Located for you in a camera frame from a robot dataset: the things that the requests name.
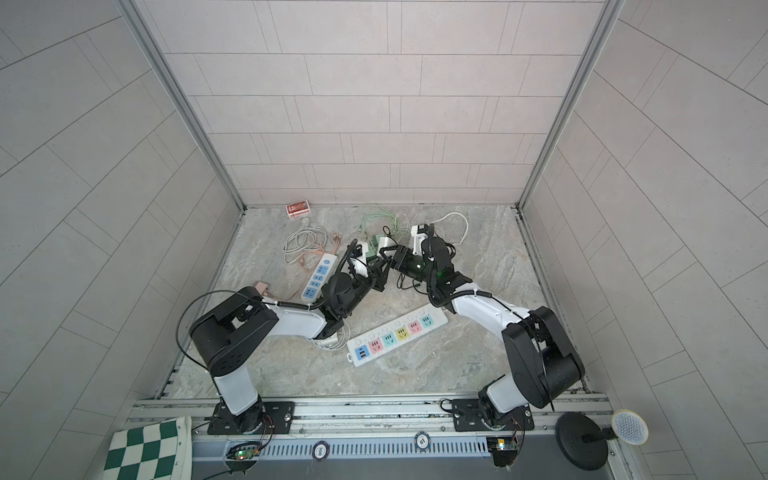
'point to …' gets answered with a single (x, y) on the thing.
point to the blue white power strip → (320, 275)
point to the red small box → (298, 208)
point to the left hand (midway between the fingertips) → (395, 253)
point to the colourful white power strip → (361, 348)
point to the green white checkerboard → (156, 450)
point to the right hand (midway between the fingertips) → (384, 255)
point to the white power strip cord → (450, 213)
